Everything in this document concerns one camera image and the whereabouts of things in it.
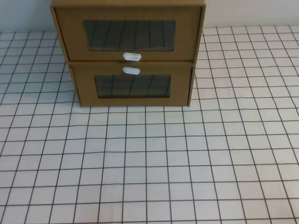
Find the brown shoebox drawer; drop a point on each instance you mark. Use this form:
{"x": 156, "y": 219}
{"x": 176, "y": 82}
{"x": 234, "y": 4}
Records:
{"x": 123, "y": 30}

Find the brown lower shoebox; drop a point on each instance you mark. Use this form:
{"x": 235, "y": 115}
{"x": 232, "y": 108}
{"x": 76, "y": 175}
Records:
{"x": 124, "y": 84}

